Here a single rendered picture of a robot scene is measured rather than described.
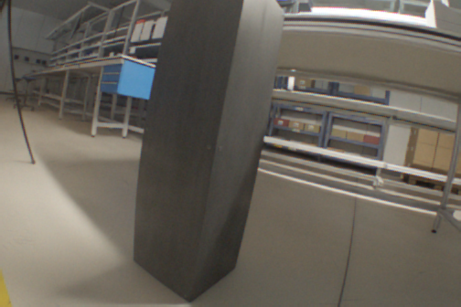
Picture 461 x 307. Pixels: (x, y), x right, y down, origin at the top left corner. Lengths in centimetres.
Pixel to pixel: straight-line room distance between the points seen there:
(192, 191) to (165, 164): 10
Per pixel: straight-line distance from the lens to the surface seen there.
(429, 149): 438
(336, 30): 100
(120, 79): 239
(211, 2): 59
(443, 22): 110
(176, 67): 57
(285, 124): 494
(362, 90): 482
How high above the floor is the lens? 49
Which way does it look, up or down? 4 degrees down
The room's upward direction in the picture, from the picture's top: 10 degrees clockwise
